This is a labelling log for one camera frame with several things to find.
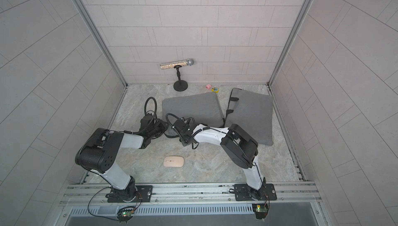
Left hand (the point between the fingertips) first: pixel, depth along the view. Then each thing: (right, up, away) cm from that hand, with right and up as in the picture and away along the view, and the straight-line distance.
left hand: (173, 121), depth 95 cm
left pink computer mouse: (+4, -18, -16) cm, 24 cm away
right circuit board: (+45, -35, -27) cm, 63 cm away
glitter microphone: (+10, +38, +4) cm, 39 cm away
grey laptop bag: (+19, +7, +7) cm, 21 cm away
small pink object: (+22, +23, +18) cm, 37 cm away
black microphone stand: (+1, +24, +19) cm, 31 cm away
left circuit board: (-13, -34, -31) cm, 48 cm away
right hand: (+10, -10, -5) cm, 15 cm away
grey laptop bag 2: (+51, +5, +3) cm, 51 cm away
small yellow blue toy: (+27, +21, +16) cm, 38 cm away
